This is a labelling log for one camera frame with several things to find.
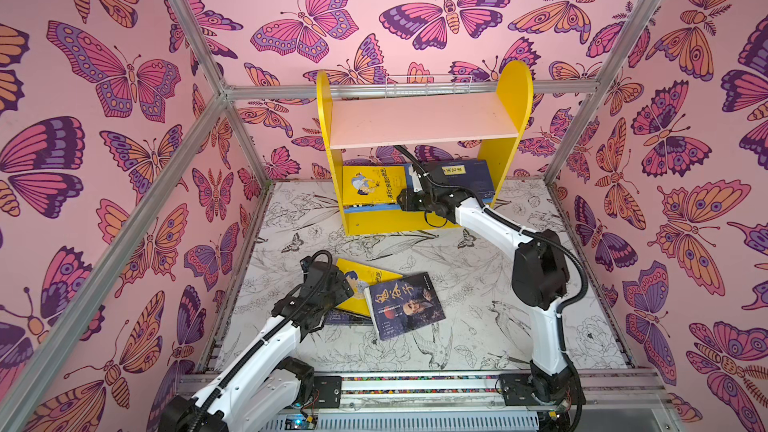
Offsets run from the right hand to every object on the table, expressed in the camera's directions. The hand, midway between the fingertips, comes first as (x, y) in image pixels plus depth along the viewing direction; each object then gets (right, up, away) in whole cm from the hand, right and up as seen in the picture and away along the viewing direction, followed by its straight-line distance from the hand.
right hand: (402, 193), depth 93 cm
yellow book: (-9, +3, +2) cm, 10 cm away
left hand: (-18, -26, -9) cm, 33 cm away
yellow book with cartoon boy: (-12, -26, -3) cm, 29 cm away
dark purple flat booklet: (-19, -36, -8) cm, 41 cm away
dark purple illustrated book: (0, -32, -10) cm, 33 cm away
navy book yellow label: (+23, +7, +4) cm, 24 cm away
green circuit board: (-26, -57, -21) cm, 66 cm away
